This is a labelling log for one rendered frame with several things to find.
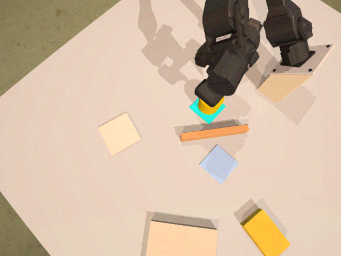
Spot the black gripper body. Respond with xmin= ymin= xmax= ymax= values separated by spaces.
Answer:
xmin=194 ymin=51 xmax=259 ymax=108

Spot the orange flat bar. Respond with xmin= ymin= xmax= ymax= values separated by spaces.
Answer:
xmin=180 ymin=124 xmax=249 ymax=142

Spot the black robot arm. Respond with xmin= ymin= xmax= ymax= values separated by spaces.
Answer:
xmin=194 ymin=0 xmax=315 ymax=96

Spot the yellow rectangular block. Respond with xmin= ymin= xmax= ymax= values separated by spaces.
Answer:
xmin=241 ymin=209 xmax=290 ymax=256

